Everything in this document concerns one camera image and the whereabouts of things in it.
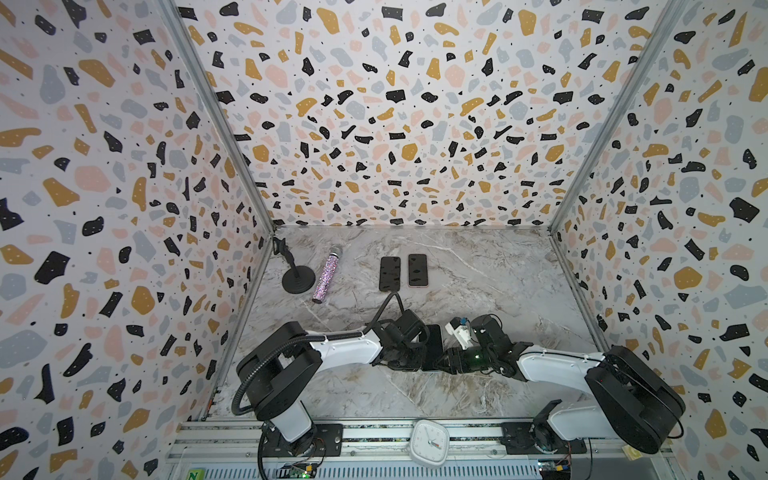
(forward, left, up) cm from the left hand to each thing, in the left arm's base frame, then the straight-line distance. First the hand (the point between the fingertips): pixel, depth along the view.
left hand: (428, 364), depth 83 cm
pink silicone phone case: (+34, +1, -3) cm, 34 cm away
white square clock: (-18, +1, 0) cm, 18 cm away
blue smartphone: (+1, -1, +7) cm, 7 cm away
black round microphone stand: (+31, +43, -2) cm, 53 cm away
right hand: (+1, -2, 0) cm, 2 cm away
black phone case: (+33, +11, -3) cm, 35 cm away
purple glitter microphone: (+32, +33, -1) cm, 46 cm away
